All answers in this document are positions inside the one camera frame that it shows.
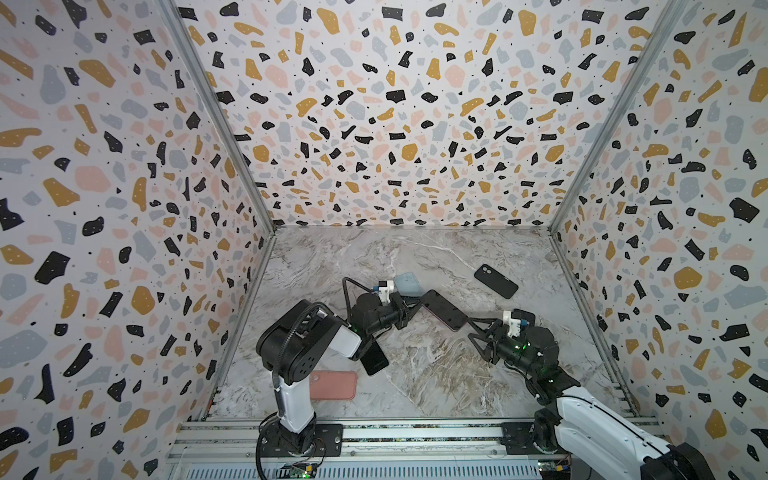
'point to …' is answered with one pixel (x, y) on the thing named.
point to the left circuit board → (299, 470)
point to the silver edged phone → (374, 358)
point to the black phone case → (496, 281)
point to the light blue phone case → (408, 284)
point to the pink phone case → (333, 385)
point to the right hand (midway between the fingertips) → (465, 324)
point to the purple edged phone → (445, 310)
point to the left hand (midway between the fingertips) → (428, 298)
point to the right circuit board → (546, 465)
